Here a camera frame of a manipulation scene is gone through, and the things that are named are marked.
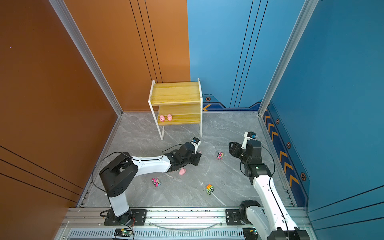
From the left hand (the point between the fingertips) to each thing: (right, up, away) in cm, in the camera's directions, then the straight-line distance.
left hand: (201, 153), depth 89 cm
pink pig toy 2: (-20, +22, +3) cm, 30 cm away
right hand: (+16, +7, -8) cm, 19 cm away
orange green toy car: (+4, -18, -9) cm, 20 cm away
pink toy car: (-26, -15, -7) cm, 30 cm away
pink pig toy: (-25, +21, +4) cm, 33 cm away
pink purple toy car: (+12, -3, +4) cm, 13 cm away
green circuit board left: (-39, -34, -18) cm, 55 cm away
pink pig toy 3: (-11, -10, -3) cm, 15 cm away
